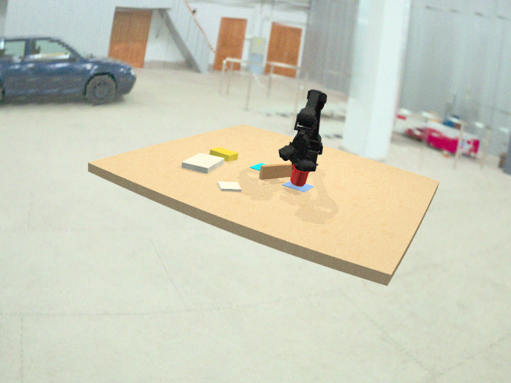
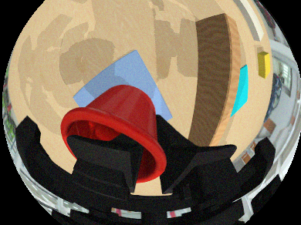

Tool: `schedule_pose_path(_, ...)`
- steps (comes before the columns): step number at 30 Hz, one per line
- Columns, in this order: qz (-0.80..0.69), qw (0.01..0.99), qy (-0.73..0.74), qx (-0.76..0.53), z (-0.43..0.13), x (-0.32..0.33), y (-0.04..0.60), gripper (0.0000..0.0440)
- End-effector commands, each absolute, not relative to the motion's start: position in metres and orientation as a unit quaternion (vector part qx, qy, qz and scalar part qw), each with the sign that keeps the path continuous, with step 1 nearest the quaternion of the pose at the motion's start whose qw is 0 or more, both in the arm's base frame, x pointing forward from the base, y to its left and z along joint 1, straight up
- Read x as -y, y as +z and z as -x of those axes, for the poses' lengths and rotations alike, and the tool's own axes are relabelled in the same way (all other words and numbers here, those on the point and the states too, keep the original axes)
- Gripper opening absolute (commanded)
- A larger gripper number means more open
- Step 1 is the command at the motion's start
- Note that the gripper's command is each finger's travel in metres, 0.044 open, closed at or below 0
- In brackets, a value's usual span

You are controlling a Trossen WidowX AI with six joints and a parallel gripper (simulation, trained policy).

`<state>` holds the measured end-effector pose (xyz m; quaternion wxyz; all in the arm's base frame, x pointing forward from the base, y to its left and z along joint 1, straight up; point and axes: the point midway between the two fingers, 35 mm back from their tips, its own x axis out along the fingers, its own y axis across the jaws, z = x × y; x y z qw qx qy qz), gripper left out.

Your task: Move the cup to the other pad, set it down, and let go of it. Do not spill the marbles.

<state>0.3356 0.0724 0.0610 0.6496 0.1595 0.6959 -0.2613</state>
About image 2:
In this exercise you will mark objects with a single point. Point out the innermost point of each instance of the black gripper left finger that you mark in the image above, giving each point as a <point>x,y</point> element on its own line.
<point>121,153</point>

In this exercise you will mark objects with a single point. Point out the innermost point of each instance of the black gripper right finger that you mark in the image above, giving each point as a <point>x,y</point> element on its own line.
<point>182,155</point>

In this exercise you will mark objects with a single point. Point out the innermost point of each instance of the yellow block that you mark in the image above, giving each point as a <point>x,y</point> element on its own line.
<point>264,64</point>

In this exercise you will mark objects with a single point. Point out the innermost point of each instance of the white flat rectangular block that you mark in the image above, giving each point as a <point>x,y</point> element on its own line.
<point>250,17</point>

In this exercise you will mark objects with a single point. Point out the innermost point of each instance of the red cup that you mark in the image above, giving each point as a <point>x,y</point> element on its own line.
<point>120,109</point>

